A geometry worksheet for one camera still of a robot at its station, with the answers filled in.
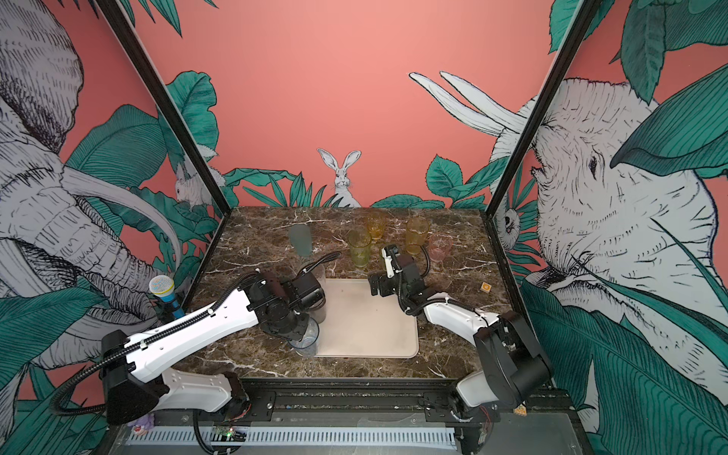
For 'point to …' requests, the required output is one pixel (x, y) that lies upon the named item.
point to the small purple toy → (141, 426)
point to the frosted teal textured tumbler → (300, 239)
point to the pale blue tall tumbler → (307, 347)
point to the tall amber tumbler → (417, 229)
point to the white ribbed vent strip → (302, 436)
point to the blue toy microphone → (163, 286)
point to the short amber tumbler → (376, 223)
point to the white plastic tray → (359, 324)
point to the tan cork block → (520, 409)
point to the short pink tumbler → (440, 245)
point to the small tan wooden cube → (485, 287)
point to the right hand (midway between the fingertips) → (378, 269)
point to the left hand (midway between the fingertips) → (298, 329)
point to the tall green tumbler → (359, 243)
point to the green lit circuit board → (227, 433)
